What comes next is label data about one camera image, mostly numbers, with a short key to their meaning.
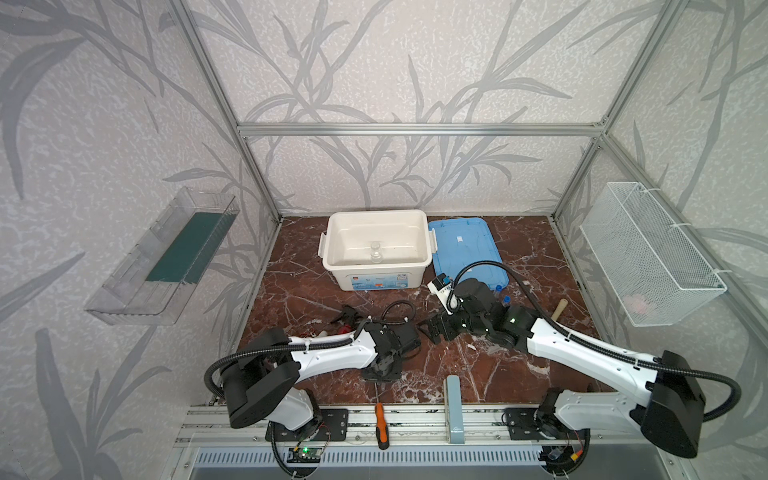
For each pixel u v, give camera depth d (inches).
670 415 15.1
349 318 35.5
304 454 27.8
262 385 16.6
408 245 42.8
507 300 38.9
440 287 26.8
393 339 26.2
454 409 30.3
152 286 25.0
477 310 23.4
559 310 36.8
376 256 41.3
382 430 27.9
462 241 44.0
